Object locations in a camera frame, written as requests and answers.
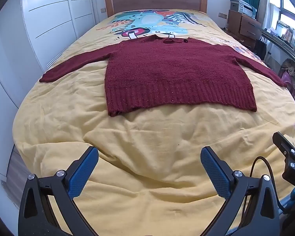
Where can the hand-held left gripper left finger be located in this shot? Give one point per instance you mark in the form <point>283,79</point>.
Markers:
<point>83,174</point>

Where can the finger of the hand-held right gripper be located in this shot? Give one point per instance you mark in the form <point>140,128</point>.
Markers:
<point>284,142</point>

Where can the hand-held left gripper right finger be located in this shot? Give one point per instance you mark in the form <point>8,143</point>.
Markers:
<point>215,174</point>

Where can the dark red knitted sweater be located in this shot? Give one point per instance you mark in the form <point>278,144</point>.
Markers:
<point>174,78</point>

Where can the pink plastic toy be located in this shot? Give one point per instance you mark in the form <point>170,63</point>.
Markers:
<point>288,78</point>

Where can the bed with yellow cover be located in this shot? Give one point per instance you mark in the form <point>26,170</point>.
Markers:
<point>147,140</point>

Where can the black bag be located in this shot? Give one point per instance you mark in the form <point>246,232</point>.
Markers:
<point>260,48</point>

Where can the white door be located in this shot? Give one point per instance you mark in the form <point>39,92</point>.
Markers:
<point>0,127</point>

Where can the wooden nightstand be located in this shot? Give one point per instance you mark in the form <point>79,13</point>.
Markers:
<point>245,25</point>

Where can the side window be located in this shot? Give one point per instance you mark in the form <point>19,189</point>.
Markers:
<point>287,12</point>

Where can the white printer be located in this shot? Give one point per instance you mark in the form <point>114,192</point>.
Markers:
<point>247,9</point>

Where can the white wardrobe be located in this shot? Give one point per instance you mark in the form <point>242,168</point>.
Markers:
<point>51,17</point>

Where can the wooden headboard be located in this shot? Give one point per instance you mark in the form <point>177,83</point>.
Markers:
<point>157,0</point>

